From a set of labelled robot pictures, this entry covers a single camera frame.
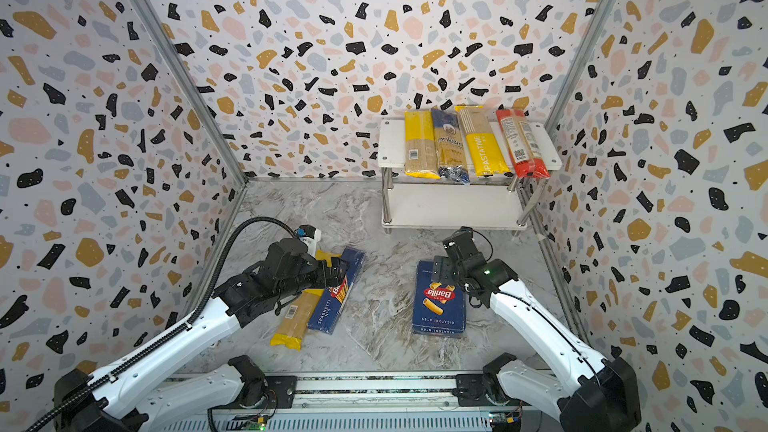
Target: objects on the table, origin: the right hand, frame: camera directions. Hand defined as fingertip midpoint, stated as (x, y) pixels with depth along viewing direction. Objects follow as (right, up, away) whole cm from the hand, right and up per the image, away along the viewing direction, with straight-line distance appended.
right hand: (448, 269), depth 81 cm
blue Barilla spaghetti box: (-32, -10, +4) cm, 34 cm away
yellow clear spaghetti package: (-41, -13, +4) cm, 43 cm away
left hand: (-28, +2, -5) cm, 29 cm away
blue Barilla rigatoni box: (-2, -11, +1) cm, 11 cm away
